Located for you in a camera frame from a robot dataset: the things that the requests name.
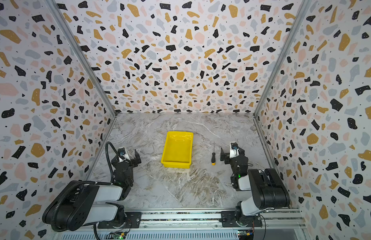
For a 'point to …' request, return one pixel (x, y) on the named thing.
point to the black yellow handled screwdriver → (213, 158)
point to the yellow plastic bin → (177, 151)
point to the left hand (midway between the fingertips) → (126, 150)
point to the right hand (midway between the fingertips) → (229, 144)
